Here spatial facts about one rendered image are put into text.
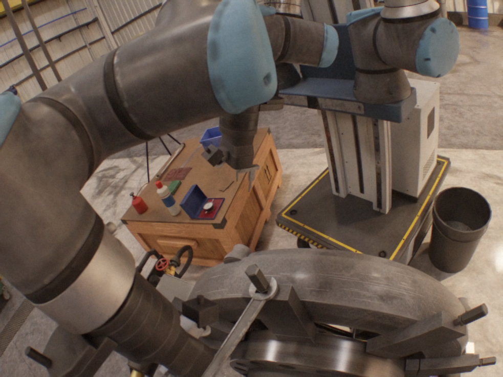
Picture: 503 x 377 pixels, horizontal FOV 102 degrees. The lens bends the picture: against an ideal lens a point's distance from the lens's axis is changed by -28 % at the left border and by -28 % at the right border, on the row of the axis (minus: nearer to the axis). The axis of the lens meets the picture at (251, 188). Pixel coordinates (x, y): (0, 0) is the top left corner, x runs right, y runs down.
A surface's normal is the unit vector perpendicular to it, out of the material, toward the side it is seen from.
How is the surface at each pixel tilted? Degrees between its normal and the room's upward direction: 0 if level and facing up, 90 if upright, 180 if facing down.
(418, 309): 45
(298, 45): 100
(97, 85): 57
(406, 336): 50
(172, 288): 23
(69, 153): 94
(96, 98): 71
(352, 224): 0
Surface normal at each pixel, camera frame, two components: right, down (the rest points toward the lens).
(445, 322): 0.36, -0.60
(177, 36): -0.22, -0.07
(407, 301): -0.03, -0.22
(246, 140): 0.52, 0.63
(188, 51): -0.15, 0.25
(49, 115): 0.63, -0.61
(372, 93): -0.66, 0.33
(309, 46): 0.26, 0.65
